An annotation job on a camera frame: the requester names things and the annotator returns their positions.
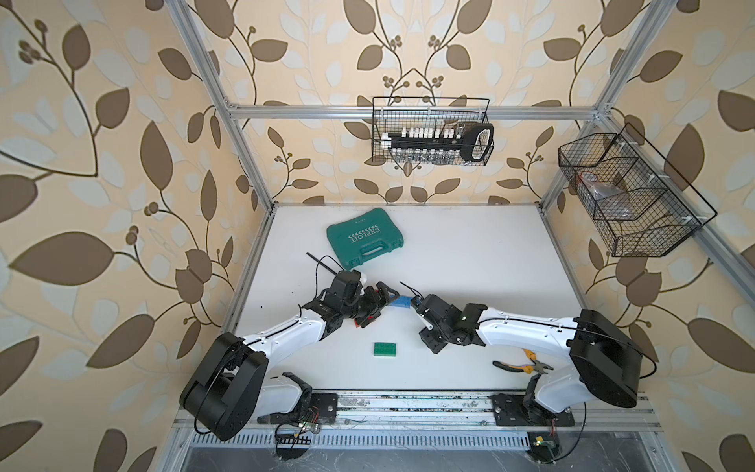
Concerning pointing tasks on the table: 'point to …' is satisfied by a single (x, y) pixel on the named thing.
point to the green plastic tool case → (364, 238)
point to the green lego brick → (384, 349)
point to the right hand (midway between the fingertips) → (428, 333)
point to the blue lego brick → (402, 301)
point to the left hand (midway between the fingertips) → (394, 303)
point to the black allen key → (315, 259)
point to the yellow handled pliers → (536, 366)
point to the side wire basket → (640, 205)
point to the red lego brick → (356, 324)
